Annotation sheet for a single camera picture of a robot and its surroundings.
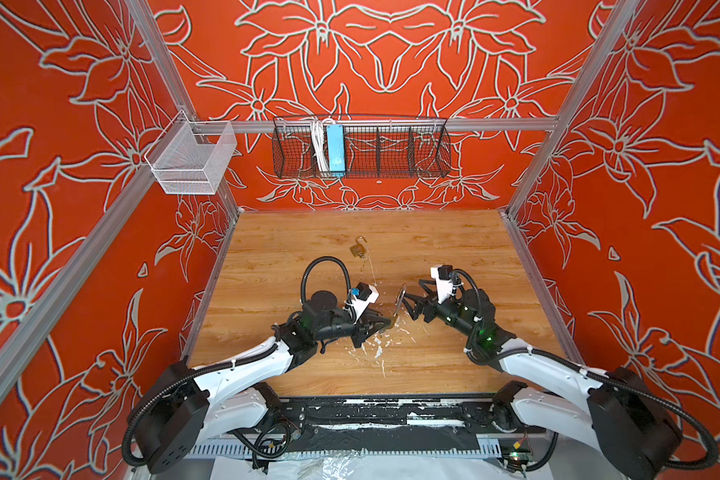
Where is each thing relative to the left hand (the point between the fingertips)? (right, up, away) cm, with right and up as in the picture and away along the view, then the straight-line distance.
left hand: (387, 318), depth 72 cm
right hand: (+6, +6, +6) cm, 10 cm away
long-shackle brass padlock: (+3, +5, -1) cm, 6 cm away
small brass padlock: (-7, +16, +34) cm, 39 cm away
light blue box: (-14, +47, +18) cm, 52 cm away
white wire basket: (-61, +46, +21) cm, 79 cm away
